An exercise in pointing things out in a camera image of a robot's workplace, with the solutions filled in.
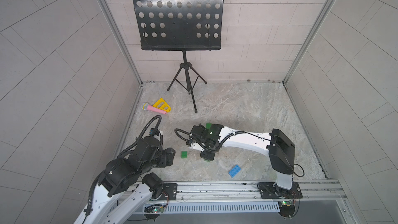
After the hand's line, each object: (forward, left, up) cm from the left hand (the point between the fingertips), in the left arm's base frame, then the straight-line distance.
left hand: (172, 151), depth 67 cm
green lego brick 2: (-2, -15, -3) cm, 16 cm away
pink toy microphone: (+34, +24, -13) cm, 43 cm away
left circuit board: (-19, +7, -14) cm, 25 cm away
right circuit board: (-19, -51, -17) cm, 57 cm away
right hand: (+3, -15, -13) cm, 20 cm away
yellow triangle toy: (+37, +14, -15) cm, 42 cm away
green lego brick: (+4, -4, -15) cm, 16 cm away
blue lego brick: (-4, -29, -15) cm, 33 cm away
